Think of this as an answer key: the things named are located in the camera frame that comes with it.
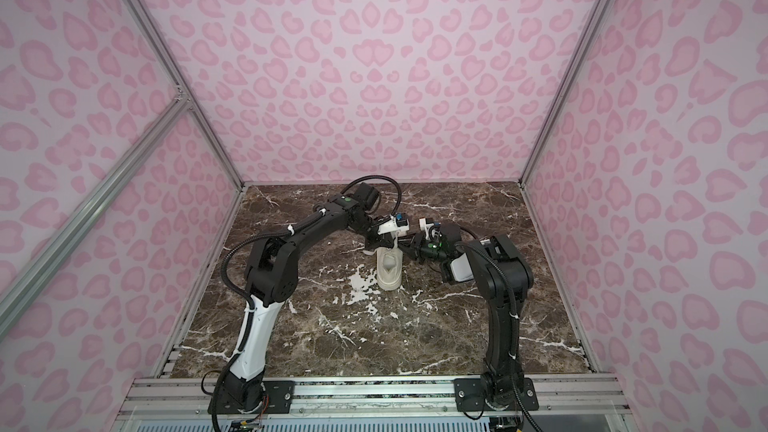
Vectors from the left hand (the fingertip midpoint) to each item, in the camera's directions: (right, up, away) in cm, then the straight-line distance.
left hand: (394, 237), depth 94 cm
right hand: (+1, -1, -2) cm, 3 cm away
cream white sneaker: (-1, -8, -6) cm, 11 cm away
